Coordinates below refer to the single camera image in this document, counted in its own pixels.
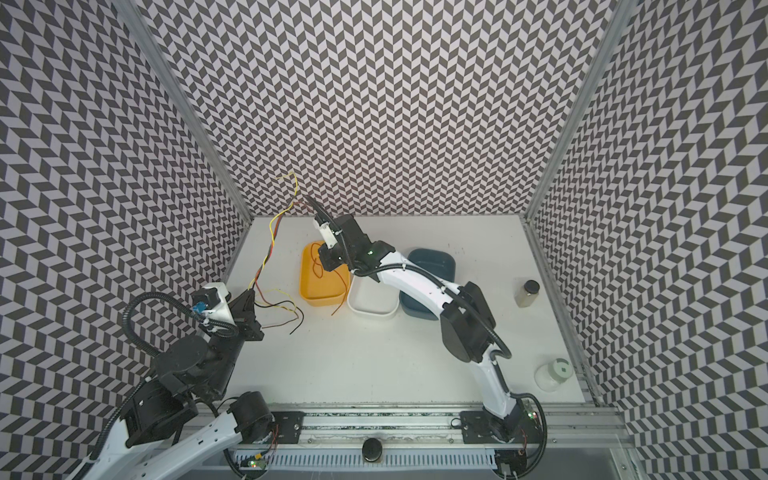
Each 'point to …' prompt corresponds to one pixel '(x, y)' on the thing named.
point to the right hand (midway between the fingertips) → (325, 243)
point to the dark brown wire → (257, 276)
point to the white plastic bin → (367, 296)
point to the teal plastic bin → (439, 261)
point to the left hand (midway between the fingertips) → (255, 292)
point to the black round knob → (372, 449)
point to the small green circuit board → (256, 463)
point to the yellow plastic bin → (321, 287)
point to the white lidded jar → (550, 377)
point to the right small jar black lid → (526, 294)
